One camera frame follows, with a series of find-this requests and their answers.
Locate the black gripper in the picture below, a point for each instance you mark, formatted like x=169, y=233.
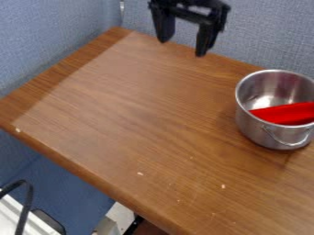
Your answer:
x=208, y=13

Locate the metal pot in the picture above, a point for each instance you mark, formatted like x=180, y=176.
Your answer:
x=273, y=88

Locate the red star-shaped block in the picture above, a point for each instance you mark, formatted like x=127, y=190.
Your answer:
x=292, y=114

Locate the white radiator panel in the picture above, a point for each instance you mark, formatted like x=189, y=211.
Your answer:
x=11, y=211

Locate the white table frame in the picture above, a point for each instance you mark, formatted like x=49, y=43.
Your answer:
x=117, y=221

